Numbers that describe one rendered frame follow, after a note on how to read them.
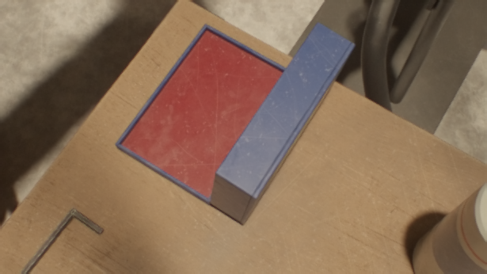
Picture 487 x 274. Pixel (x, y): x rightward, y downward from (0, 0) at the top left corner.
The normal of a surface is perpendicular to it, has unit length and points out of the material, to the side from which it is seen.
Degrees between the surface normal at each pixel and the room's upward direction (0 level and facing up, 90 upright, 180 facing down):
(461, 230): 90
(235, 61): 0
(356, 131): 0
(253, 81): 0
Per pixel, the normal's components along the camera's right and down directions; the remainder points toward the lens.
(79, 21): 0.00, -0.37
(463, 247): -0.92, 0.37
